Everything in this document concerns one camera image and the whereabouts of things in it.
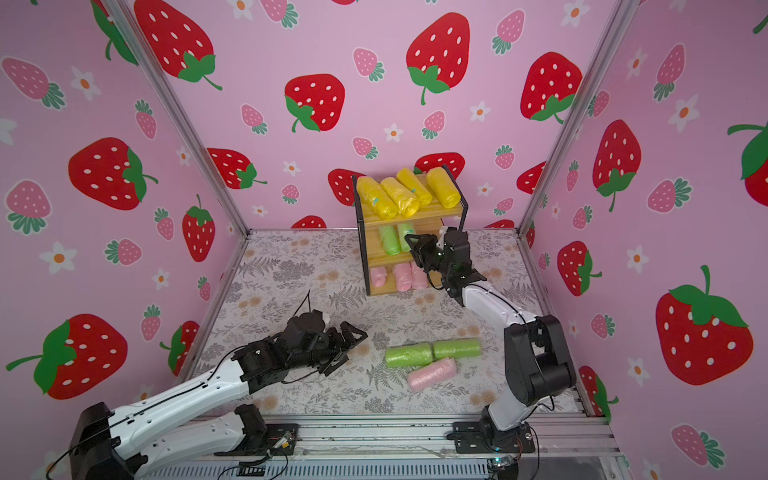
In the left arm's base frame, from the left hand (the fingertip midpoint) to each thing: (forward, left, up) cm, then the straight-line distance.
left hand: (364, 345), depth 74 cm
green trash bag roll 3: (+2, -12, -12) cm, 17 cm away
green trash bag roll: (+32, -6, +6) cm, 33 cm away
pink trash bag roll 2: (+30, -10, -10) cm, 33 cm away
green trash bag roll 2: (+31, -10, +11) cm, 34 cm away
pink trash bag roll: (+29, -2, -10) cm, 31 cm away
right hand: (+28, -12, +10) cm, 32 cm away
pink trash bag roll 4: (-2, -18, -13) cm, 22 cm away
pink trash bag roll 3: (+30, -16, -11) cm, 36 cm away
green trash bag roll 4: (+4, -25, -12) cm, 28 cm away
